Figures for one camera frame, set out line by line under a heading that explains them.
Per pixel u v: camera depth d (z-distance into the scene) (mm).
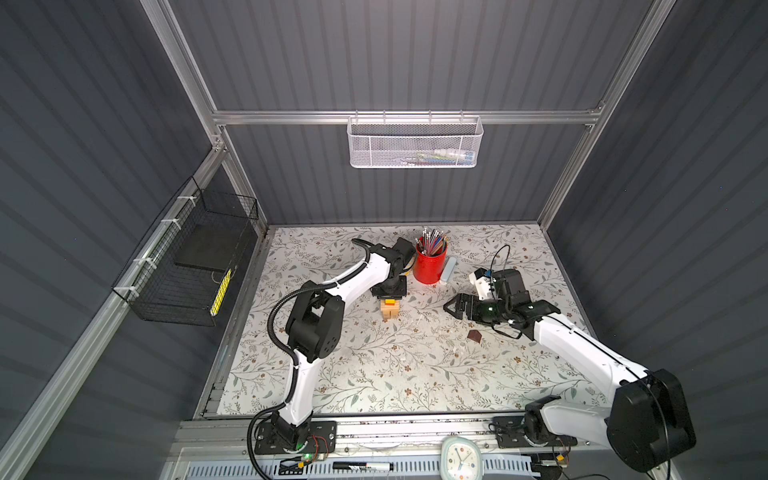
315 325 543
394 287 810
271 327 495
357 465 692
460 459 681
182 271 715
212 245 755
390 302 917
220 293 689
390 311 934
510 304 652
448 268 1029
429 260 940
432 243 984
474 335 904
